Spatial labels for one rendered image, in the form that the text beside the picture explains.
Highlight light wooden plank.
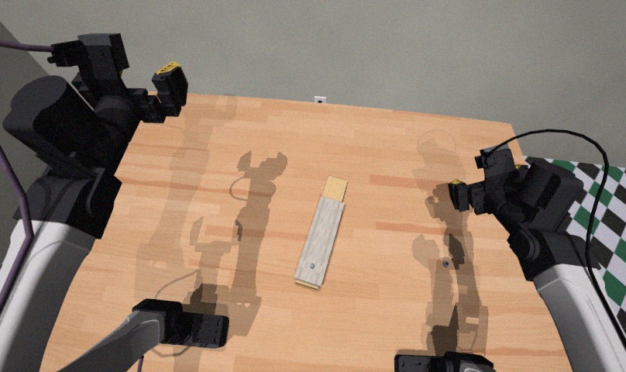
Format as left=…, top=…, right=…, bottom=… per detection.
left=295, top=176, right=347, bottom=290

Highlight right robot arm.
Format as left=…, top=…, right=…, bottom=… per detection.
left=397, top=143, right=626, bottom=372

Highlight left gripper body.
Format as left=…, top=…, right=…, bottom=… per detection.
left=71, top=66, right=188, bottom=142

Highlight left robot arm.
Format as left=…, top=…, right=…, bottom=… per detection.
left=0, top=33, right=225, bottom=372

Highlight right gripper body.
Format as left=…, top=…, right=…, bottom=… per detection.
left=449, top=164, right=529, bottom=221

